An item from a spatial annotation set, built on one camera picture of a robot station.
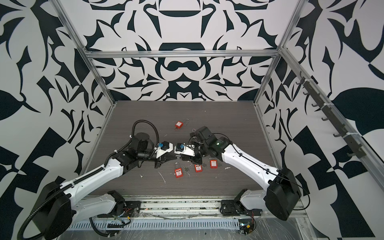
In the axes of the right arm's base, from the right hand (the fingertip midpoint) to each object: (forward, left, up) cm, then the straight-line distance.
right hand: (184, 154), depth 76 cm
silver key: (-2, 0, -16) cm, 17 cm away
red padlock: (+29, +5, -14) cm, 33 cm away
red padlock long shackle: (+1, -16, -15) cm, 22 cm away
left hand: (0, +4, +1) cm, 4 cm away
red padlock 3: (-1, -7, -16) cm, 17 cm away
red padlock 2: (-3, +4, -15) cm, 16 cm away
